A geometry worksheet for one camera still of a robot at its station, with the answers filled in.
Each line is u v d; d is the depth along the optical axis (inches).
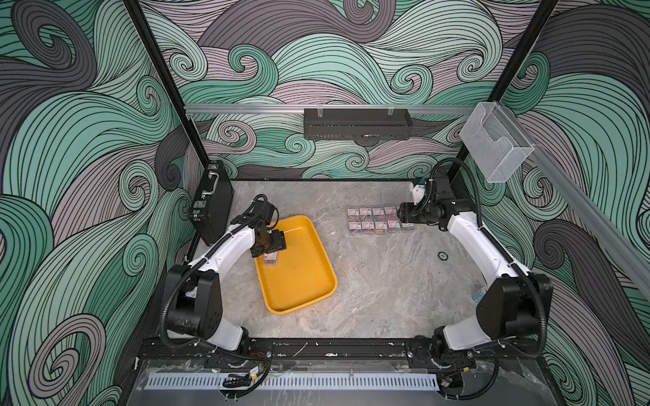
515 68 32.1
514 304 16.2
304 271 35.5
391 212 40.7
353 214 41.8
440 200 25.3
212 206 33.9
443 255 37.3
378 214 41.3
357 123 39.2
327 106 37.1
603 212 22.8
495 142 30.9
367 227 39.6
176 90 35.3
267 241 29.4
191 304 16.8
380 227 39.6
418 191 30.5
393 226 39.6
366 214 41.9
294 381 27.5
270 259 36.3
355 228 39.6
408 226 39.6
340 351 29.3
